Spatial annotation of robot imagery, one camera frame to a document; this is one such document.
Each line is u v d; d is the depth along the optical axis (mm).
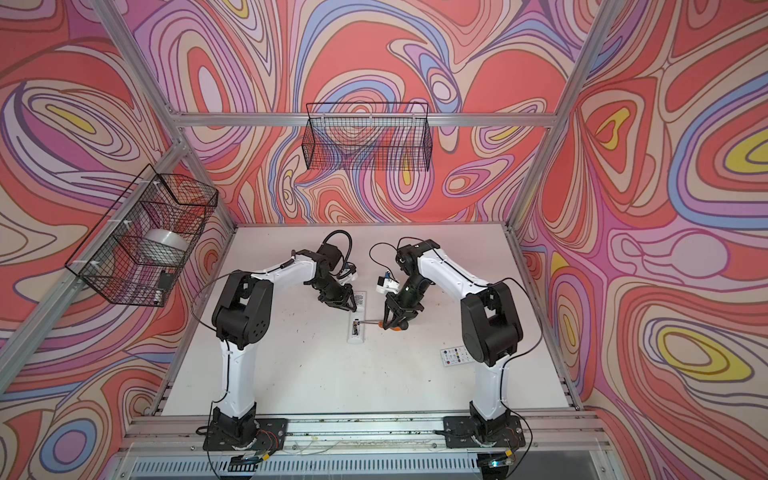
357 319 928
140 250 718
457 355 855
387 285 817
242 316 557
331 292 860
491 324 502
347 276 885
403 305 744
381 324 789
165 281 730
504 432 690
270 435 725
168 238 733
